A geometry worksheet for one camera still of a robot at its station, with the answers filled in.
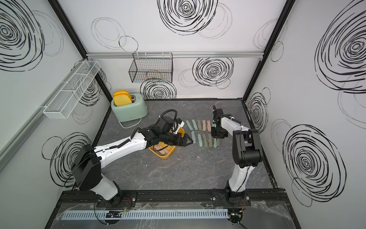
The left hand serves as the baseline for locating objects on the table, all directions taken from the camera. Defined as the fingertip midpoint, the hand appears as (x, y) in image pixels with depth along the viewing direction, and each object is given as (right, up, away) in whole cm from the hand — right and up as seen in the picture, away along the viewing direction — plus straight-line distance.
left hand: (188, 142), depth 77 cm
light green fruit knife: (+8, -2, +19) cm, 21 cm away
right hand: (+21, 0, +18) cm, 28 cm away
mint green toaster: (-35, +18, +21) cm, 45 cm away
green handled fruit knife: (+12, -3, +19) cm, 22 cm away
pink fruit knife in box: (-12, -3, -7) cm, 15 cm away
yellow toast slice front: (-44, +26, +17) cm, 53 cm away
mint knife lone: (+18, -4, +17) cm, 26 cm away
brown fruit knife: (+16, +6, +27) cm, 32 cm away
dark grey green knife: (+9, +7, +27) cm, 29 cm away
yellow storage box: (-10, -6, +9) cm, 14 cm away
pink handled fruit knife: (+12, +7, +25) cm, 29 cm away
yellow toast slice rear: (-45, +30, +19) cm, 57 cm away
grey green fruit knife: (+5, +7, +28) cm, 29 cm away
